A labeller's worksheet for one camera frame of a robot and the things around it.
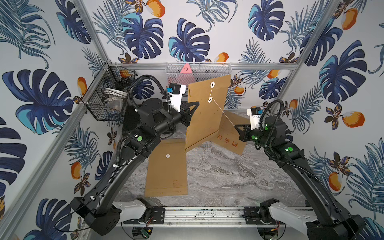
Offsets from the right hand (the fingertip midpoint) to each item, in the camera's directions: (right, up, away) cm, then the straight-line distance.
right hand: (236, 124), depth 71 cm
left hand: (-19, +9, -16) cm, 26 cm away
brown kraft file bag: (-37, -27, +19) cm, 49 cm away
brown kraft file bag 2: (+3, -9, +32) cm, 33 cm away
